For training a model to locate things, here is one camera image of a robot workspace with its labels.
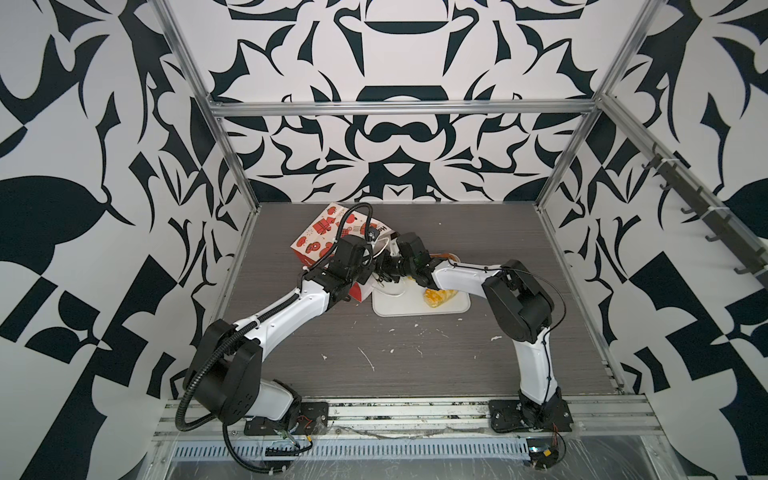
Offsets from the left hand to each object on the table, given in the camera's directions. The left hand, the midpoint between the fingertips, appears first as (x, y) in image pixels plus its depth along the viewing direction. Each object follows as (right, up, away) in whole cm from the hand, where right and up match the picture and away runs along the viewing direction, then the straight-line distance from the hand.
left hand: (363, 248), depth 85 cm
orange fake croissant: (+26, -3, +16) cm, 30 cm away
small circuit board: (+43, -47, -14) cm, 65 cm away
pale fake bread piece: (+21, -15, +6) cm, 27 cm away
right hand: (0, -5, +5) cm, 7 cm away
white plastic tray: (+13, -16, +9) cm, 23 cm away
